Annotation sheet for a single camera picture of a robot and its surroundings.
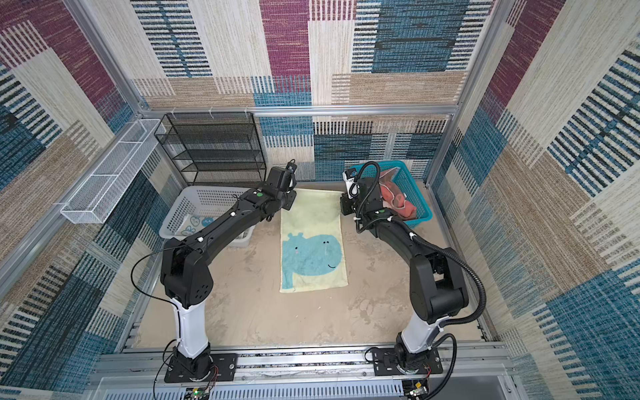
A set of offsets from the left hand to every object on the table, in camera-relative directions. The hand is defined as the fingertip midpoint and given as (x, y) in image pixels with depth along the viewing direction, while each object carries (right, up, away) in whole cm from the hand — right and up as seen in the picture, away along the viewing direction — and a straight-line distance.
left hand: (282, 186), depth 90 cm
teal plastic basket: (+52, +2, +18) cm, 54 cm away
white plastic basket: (-42, -8, +15) cm, 46 cm away
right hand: (+23, -3, +1) cm, 23 cm away
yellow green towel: (+10, -24, +9) cm, 27 cm away
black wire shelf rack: (-32, +18, +19) cm, 41 cm away
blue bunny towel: (-39, -14, +14) cm, 44 cm away
